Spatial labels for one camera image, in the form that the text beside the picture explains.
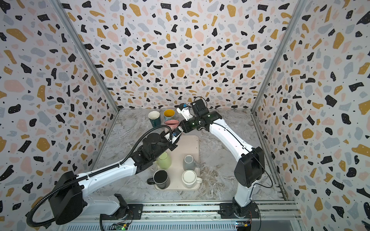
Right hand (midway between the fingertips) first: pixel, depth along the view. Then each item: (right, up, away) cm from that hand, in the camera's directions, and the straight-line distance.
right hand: (175, 125), depth 77 cm
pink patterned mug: (-2, +1, +4) cm, 4 cm away
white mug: (+7, -29, +1) cm, 30 cm away
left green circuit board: (-26, -49, -7) cm, 56 cm away
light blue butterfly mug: (-9, +7, +32) cm, 34 cm away
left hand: (+2, -1, -3) cm, 3 cm away
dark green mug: (-19, +6, +27) cm, 33 cm away
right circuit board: (+35, -50, -6) cm, 61 cm away
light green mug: (-7, -21, +6) cm, 23 cm away
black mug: (-8, -29, -1) cm, 30 cm away
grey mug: (+7, -22, +4) cm, 23 cm away
